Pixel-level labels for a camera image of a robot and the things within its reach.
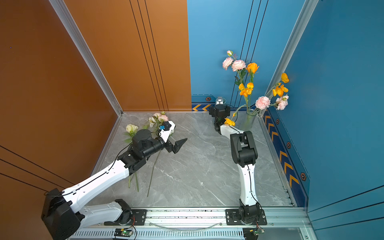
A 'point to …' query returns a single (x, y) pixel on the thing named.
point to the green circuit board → (122, 232)
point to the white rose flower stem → (131, 130)
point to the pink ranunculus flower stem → (281, 102)
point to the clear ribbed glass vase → (248, 120)
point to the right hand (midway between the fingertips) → (219, 104)
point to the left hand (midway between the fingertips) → (180, 131)
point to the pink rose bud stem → (154, 122)
